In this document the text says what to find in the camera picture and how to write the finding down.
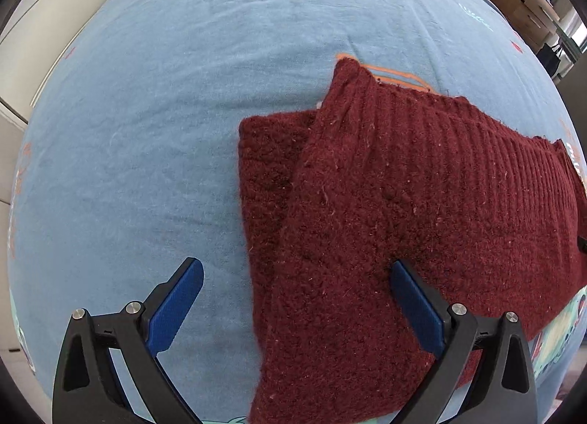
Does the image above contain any dark red knit sweater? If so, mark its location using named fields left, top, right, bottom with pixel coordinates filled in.
left=238, top=58, right=587, bottom=424

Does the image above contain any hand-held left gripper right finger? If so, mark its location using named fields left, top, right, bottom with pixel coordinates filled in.
left=390, top=260, right=538, bottom=424

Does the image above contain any wooden drawer cabinet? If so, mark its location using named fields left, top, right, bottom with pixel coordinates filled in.
left=481, top=0, right=563, bottom=54

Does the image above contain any white wardrobe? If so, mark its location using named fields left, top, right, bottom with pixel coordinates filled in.
left=0, top=0, right=162, bottom=205

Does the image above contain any blue printed bed sheet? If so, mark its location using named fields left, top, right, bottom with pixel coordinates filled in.
left=7, top=0, right=587, bottom=424

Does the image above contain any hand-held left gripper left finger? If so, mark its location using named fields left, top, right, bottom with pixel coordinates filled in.
left=52, top=257, right=204, bottom=424

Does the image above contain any black bag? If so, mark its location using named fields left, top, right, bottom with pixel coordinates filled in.
left=536, top=41, right=575, bottom=82

